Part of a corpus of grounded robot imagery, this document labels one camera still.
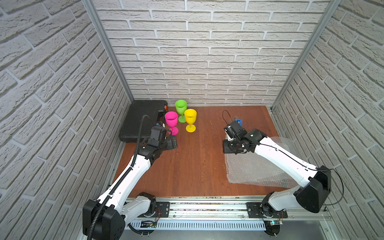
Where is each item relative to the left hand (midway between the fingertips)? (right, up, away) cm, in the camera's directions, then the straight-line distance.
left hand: (170, 137), depth 81 cm
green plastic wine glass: (+4, +20, +21) cm, 29 cm away
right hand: (+30, -6, -2) cm, 31 cm away
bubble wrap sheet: (+45, -18, +2) cm, 49 cm away
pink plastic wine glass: (-2, +10, +12) cm, 16 cm away
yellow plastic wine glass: (+10, +13, +17) cm, 24 cm away
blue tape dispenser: (+46, +9, +24) cm, 53 cm away
